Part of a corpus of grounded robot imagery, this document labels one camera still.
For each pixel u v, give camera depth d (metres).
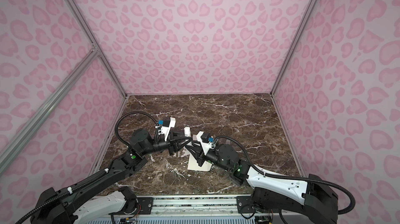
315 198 0.40
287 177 0.47
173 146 0.59
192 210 0.72
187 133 0.63
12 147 0.52
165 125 0.59
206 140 0.57
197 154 0.61
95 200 0.54
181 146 0.63
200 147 0.65
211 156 0.61
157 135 0.58
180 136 0.64
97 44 0.91
